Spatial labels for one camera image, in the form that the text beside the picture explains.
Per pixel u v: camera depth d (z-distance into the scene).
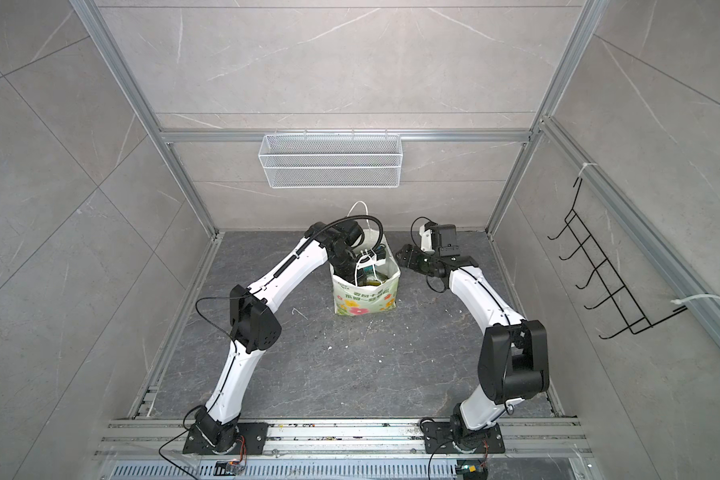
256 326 0.57
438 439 0.72
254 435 0.73
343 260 0.75
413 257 0.78
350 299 0.82
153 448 0.73
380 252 0.79
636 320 0.58
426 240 0.80
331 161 1.01
